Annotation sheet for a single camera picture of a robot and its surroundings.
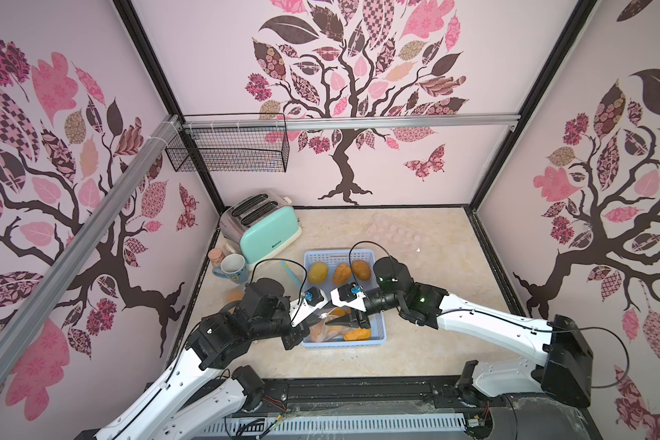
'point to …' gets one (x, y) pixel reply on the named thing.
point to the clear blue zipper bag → (291, 273)
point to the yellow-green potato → (318, 272)
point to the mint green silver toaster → (258, 224)
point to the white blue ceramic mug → (234, 267)
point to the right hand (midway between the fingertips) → (325, 309)
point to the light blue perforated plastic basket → (332, 258)
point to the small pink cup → (215, 257)
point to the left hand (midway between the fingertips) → (313, 324)
